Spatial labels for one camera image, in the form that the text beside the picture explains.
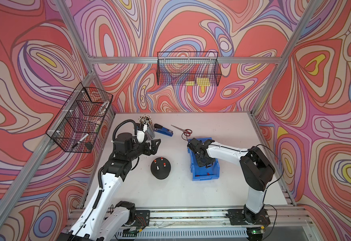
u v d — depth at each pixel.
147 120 0.92
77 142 0.72
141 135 0.61
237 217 0.72
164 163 0.80
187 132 1.08
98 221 0.40
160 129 1.05
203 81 0.91
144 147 0.65
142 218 0.73
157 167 0.78
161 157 0.82
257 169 0.48
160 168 0.82
